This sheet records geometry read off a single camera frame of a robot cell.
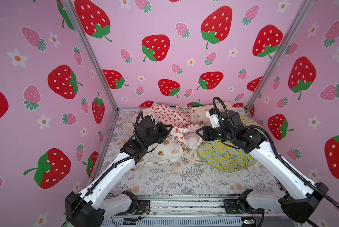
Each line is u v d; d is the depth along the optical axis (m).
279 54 0.86
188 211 0.73
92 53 0.86
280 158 0.43
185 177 0.84
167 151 0.88
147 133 0.54
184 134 0.88
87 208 0.37
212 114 0.61
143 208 0.73
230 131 0.51
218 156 0.84
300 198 0.39
